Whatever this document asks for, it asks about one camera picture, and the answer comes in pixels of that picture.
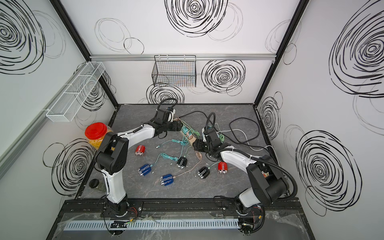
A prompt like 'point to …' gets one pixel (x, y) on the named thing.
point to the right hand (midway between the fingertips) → (196, 145)
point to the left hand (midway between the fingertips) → (179, 124)
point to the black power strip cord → (230, 125)
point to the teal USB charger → (184, 130)
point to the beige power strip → (190, 138)
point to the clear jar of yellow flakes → (95, 133)
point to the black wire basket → (175, 70)
